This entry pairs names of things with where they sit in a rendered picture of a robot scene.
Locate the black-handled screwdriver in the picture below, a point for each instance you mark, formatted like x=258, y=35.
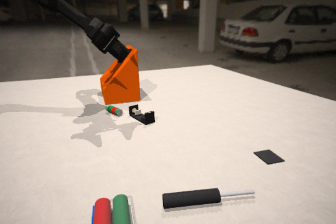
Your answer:
x=197, y=197

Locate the green and red battery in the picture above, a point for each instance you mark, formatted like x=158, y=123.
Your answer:
x=114, y=110

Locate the black battery holder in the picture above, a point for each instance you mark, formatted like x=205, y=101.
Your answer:
x=146, y=118

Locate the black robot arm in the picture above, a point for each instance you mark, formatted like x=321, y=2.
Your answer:
x=100, y=33

